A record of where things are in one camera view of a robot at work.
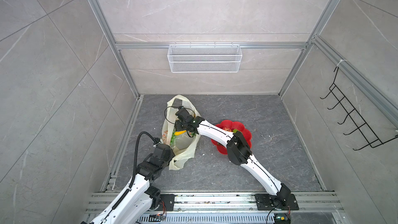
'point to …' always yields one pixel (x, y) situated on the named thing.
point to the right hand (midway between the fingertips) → (177, 123)
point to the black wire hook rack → (372, 139)
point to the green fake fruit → (235, 130)
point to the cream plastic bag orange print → (183, 144)
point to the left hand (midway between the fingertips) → (172, 150)
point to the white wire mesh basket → (204, 58)
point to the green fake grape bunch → (172, 142)
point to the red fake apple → (226, 129)
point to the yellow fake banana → (179, 132)
